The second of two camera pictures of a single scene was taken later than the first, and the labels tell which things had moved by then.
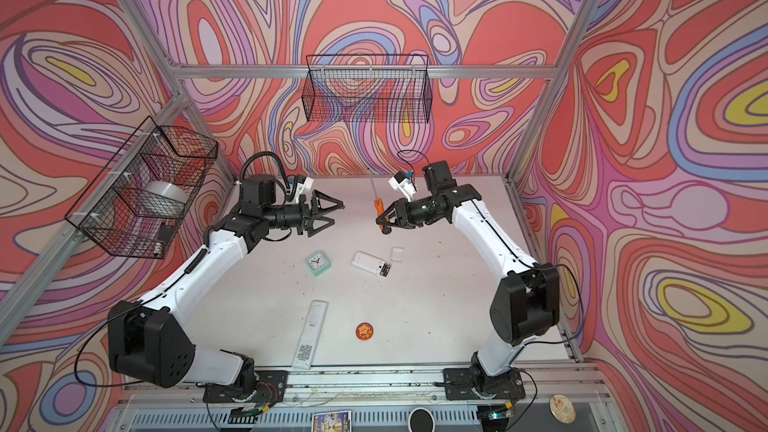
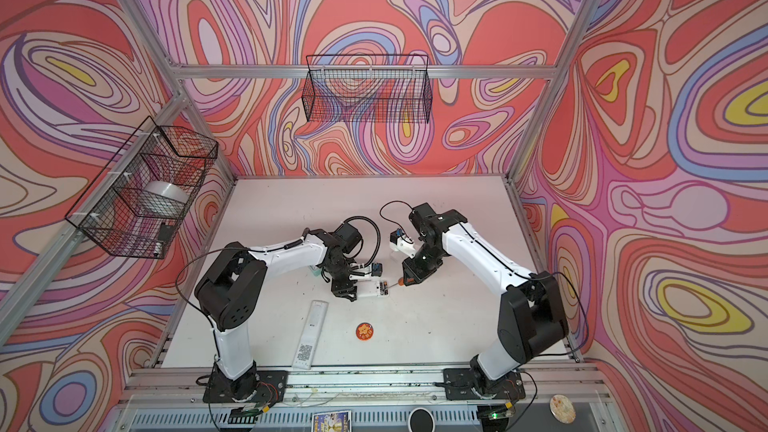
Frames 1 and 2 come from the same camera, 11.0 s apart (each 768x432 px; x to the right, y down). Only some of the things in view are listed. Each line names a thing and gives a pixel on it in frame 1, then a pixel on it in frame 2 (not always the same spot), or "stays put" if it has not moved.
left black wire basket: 138,200 stays put
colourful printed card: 339,421 stays put
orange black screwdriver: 378,203 → 400,282
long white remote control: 309,338 stays put
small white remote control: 371,263 → 372,288
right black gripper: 401,206 → 416,275
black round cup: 421,420 stays put
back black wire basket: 392,88 stays put
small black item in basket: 166,232 stays put
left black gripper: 305,213 → 347,290
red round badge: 364,331 stays put
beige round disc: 562,408 stays put
